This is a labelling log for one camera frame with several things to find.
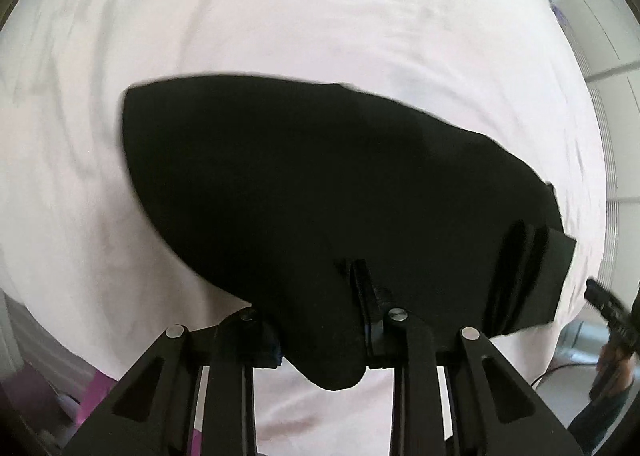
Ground pink plastic object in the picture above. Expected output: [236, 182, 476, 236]
[10, 366, 121, 456]

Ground black cable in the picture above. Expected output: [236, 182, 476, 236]
[530, 360, 601, 388]

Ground white bed sheet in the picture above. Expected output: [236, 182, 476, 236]
[0, 0, 616, 456]

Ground person's right hand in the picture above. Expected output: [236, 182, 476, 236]
[600, 341, 640, 399]

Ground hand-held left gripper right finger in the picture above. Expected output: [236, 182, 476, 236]
[352, 261, 583, 456]

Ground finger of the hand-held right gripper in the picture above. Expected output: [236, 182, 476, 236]
[584, 278, 612, 309]

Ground white wardrobe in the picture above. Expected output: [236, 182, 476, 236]
[547, 0, 640, 86]

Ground black pants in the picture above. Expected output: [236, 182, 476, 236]
[119, 73, 577, 392]

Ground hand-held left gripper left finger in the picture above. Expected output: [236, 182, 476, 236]
[62, 308, 283, 456]

